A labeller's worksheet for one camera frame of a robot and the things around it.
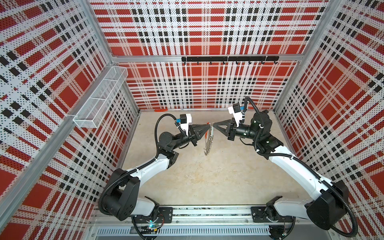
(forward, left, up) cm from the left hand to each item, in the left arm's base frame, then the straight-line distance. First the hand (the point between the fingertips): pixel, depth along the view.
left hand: (210, 128), depth 66 cm
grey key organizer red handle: (-4, +1, -3) cm, 5 cm away
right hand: (0, -2, +1) cm, 3 cm away
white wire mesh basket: (+23, +73, -16) cm, 78 cm away
